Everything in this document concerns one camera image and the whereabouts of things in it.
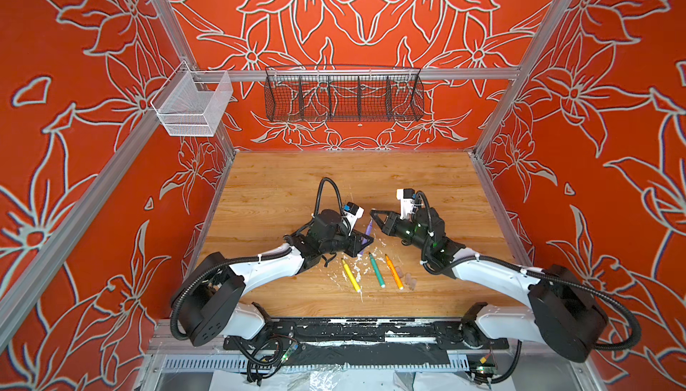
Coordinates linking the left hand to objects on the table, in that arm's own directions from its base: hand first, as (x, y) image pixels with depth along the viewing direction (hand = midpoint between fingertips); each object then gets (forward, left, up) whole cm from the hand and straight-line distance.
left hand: (371, 238), depth 79 cm
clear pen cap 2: (-9, -14, -12) cm, 21 cm away
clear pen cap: (-5, -10, -13) cm, 17 cm away
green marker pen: (-6, -3, -12) cm, 13 cm away
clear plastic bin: (+39, +66, +19) cm, 79 cm away
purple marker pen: (-1, +2, +1) cm, 3 cm away
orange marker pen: (-6, -8, -12) cm, 15 cm away
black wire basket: (+49, +11, +18) cm, 54 cm away
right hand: (+5, +2, +6) cm, 8 cm away
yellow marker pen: (-8, +6, -12) cm, 15 cm away
